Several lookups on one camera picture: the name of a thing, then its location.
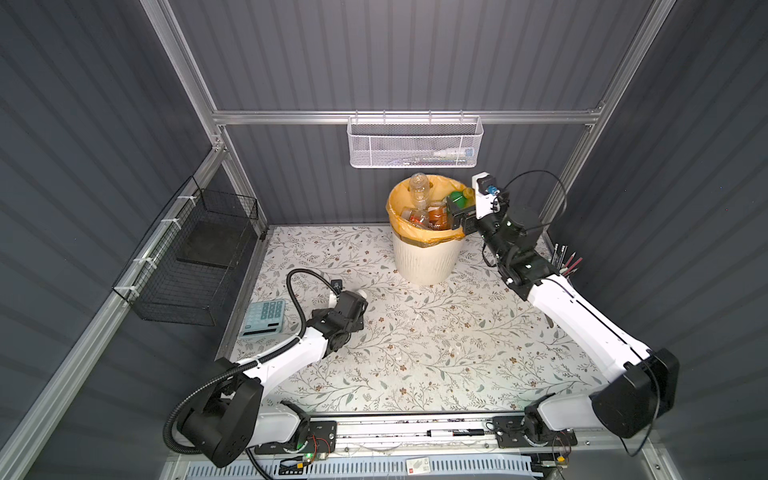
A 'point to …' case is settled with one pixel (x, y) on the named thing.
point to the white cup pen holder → (559, 260)
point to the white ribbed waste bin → (426, 249)
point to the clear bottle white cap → (362, 293)
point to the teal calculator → (263, 318)
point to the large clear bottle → (420, 182)
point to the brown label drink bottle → (438, 218)
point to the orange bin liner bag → (440, 187)
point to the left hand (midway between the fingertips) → (340, 313)
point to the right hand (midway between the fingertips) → (472, 192)
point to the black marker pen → (455, 432)
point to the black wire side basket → (183, 271)
